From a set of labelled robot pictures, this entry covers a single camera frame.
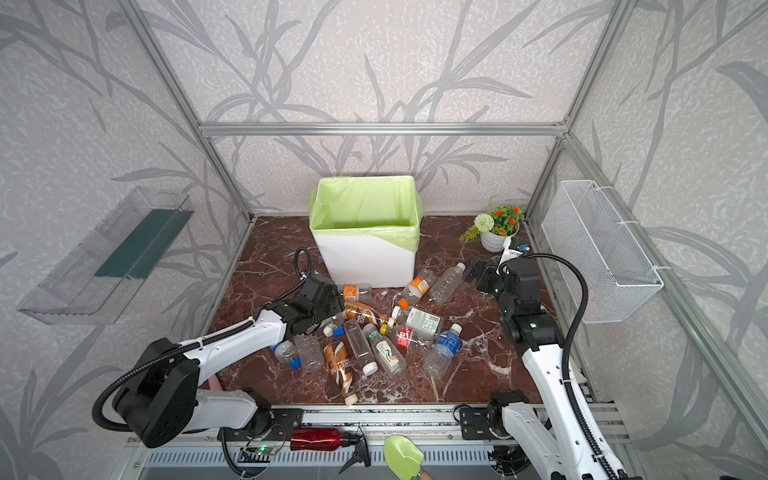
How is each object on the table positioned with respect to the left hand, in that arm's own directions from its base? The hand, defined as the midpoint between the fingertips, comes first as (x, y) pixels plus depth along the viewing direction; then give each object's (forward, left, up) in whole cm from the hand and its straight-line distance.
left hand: (342, 292), depth 89 cm
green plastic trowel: (-40, -19, -6) cm, 45 cm away
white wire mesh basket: (+3, -61, +28) cm, 67 cm away
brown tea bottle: (-5, -6, -3) cm, 9 cm away
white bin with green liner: (+6, -9, +23) cm, 25 cm away
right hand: (+2, -40, +19) cm, 44 cm away
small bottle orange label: (+2, -2, -4) cm, 5 cm away
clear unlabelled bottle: (+6, -33, -2) cm, 34 cm away
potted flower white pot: (+23, -49, +6) cm, 55 cm away
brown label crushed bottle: (-18, -1, -4) cm, 19 cm away
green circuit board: (-39, +16, -7) cm, 42 cm away
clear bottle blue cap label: (-16, +13, -5) cm, 22 cm away
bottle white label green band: (-17, -14, -2) cm, 22 cm away
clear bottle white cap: (-15, +8, -7) cm, 19 cm away
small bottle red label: (-13, -20, -2) cm, 24 cm away
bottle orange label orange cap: (+4, -22, -6) cm, 23 cm away
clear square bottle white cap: (-16, -7, -1) cm, 17 cm away
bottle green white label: (-8, -25, -4) cm, 26 cm away
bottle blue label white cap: (-15, -31, -1) cm, 35 cm away
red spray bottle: (-37, +1, 0) cm, 37 cm away
